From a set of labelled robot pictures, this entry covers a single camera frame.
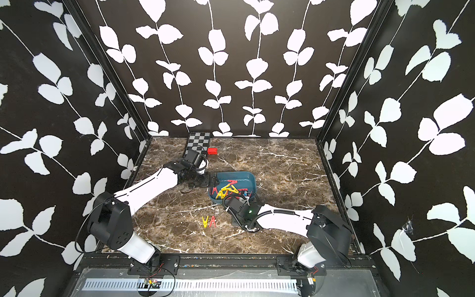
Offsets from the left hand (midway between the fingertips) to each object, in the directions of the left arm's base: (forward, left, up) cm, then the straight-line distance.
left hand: (212, 180), depth 86 cm
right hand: (-15, -10, -8) cm, 20 cm away
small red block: (+27, +3, -10) cm, 29 cm away
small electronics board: (-39, +23, -12) cm, 46 cm away
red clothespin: (-15, +1, -11) cm, 19 cm away
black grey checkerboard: (+34, +12, -9) cm, 37 cm away
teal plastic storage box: (+7, -16, -12) cm, 21 cm away
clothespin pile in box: (0, -4, -11) cm, 12 cm away
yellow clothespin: (-16, +4, -12) cm, 20 cm away
